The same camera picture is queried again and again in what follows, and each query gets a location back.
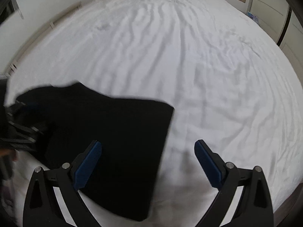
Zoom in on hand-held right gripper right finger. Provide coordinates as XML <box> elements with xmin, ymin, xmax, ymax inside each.
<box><xmin>194</xmin><ymin>139</ymin><xmax>274</xmax><ymax>227</ymax></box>

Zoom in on black pants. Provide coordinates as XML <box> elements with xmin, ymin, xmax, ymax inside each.
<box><xmin>15</xmin><ymin>82</ymin><xmax>176</xmax><ymax>222</ymax></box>

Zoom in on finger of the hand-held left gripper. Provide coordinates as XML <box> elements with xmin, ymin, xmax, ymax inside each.
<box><xmin>6</xmin><ymin>101</ymin><xmax>41</xmax><ymax>123</ymax></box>
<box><xmin>7</xmin><ymin>120</ymin><xmax>49</xmax><ymax>143</ymax></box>

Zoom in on white wardrobe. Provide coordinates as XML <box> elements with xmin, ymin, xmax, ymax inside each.
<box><xmin>246</xmin><ymin>0</ymin><xmax>303</xmax><ymax>76</ymax></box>

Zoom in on blue tissue packet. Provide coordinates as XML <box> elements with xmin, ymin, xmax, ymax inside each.
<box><xmin>246</xmin><ymin>12</ymin><xmax>261</xmax><ymax>23</ymax></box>

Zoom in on bed with white duvet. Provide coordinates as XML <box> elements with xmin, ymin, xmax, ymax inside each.
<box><xmin>4</xmin><ymin>0</ymin><xmax>303</xmax><ymax>227</ymax></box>

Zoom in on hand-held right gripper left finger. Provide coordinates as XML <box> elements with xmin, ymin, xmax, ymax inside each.
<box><xmin>22</xmin><ymin>140</ymin><xmax>103</xmax><ymax>227</ymax></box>

